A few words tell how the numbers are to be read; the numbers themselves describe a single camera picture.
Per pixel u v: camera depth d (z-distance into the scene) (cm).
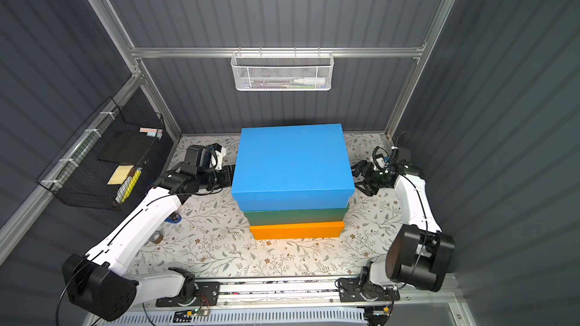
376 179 71
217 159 63
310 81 94
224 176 69
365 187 75
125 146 78
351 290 74
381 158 77
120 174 72
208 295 74
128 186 71
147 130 85
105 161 74
